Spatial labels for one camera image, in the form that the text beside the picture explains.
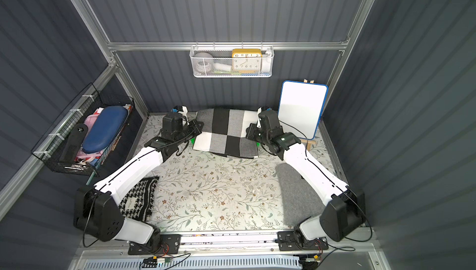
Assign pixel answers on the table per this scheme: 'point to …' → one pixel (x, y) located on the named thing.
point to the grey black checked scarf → (224, 133)
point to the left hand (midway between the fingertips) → (205, 123)
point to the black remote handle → (73, 145)
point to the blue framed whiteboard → (300, 107)
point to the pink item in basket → (83, 155)
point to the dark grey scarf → (300, 202)
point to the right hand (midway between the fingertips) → (251, 127)
